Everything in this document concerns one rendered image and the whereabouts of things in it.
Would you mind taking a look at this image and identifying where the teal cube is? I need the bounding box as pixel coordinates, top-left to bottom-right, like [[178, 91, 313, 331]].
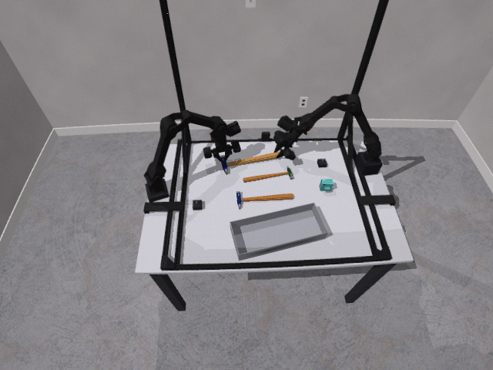
[[319, 179, 334, 191]]

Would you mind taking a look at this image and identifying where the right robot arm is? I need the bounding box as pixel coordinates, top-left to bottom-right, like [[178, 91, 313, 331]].
[[144, 110, 241, 195]]

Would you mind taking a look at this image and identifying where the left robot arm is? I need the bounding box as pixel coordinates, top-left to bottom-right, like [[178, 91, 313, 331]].
[[273, 94, 381, 163]]

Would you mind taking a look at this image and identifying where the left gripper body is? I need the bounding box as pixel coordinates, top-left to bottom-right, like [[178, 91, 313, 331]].
[[274, 130, 297, 160]]

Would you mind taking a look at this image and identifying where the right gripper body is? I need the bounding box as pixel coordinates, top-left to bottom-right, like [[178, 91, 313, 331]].
[[203, 141, 241, 159]]

